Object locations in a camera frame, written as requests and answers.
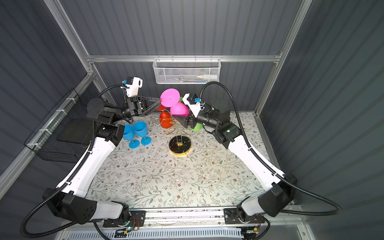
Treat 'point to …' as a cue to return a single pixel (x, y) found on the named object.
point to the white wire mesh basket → (182, 71)
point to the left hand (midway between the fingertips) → (161, 103)
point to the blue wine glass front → (140, 129)
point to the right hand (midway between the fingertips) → (180, 109)
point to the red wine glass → (166, 120)
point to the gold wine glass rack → (180, 145)
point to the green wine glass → (197, 127)
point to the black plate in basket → (76, 130)
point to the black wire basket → (43, 142)
